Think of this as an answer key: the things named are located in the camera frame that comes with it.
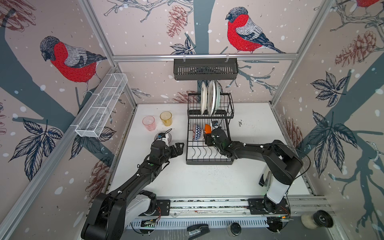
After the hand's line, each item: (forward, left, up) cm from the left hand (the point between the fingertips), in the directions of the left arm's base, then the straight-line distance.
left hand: (178, 145), depth 84 cm
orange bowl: (+9, -17, +3) cm, 20 cm away
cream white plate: (+16, -14, +22) cm, 31 cm away
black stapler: (-39, -10, -9) cm, 41 cm away
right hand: (+9, -17, -4) cm, 20 cm away
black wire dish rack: (+14, -16, +14) cm, 26 cm away
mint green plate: (+19, -23, +24) cm, 38 cm away
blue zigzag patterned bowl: (+10, -11, -1) cm, 15 cm away
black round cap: (-38, -26, -1) cm, 46 cm away
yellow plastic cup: (+24, +11, -3) cm, 27 cm away
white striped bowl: (+11, +7, -8) cm, 15 cm away
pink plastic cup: (+21, +22, -5) cm, 31 cm away
